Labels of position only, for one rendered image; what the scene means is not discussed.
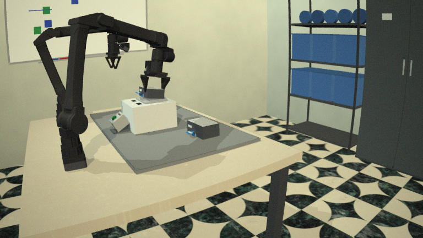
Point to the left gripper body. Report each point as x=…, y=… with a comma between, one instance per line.
x=111, y=49

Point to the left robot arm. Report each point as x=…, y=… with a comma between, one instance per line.
x=49, y=65

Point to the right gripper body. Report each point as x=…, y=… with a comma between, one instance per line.
x=155, y=70

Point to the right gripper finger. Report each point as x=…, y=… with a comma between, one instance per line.
x=164, y=82
x=144, y=79

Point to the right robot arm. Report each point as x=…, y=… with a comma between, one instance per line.
x=72, y=120

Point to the white box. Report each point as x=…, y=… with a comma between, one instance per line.
x=142, y=115

